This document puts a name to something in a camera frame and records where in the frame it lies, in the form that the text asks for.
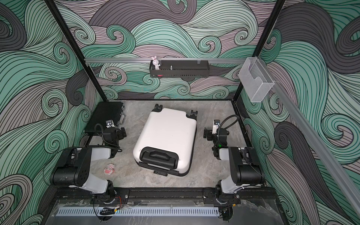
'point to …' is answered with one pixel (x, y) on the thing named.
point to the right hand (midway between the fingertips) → (211, 127)
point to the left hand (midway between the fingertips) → (114, 128)
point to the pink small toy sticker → (109, 170)
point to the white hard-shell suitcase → (165, 144)
